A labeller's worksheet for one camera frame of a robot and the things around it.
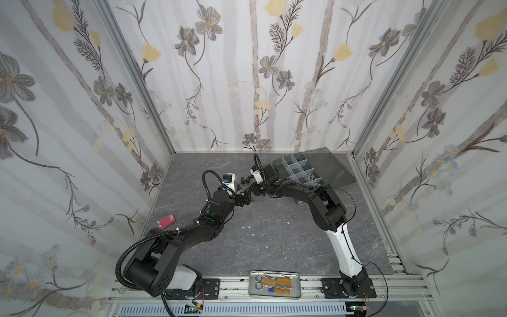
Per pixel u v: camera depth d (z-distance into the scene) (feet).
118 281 1.38
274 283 2.45
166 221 3.03
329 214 1.94
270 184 2.69
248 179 3.51
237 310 2.30
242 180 3.48
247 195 2.62
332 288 2.41
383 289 2.46
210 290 2.41
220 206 2.14
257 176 3.05
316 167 3.79
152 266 1.41
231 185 2.45
